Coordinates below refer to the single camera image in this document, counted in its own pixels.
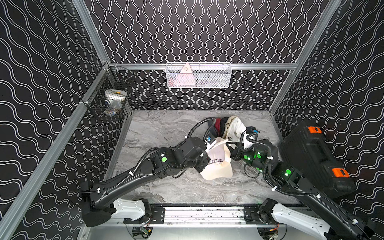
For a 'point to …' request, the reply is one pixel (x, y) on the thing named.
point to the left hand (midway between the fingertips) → (207, 152)
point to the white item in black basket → (114, 98)
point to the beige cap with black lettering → (228, 121)
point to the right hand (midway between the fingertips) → (226, 141)
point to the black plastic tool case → (304, 149)
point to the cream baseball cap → (220, 165)
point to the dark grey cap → (213, 129)
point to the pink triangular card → (185, 77)
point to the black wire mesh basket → (115, 77)
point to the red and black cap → (219, 126)
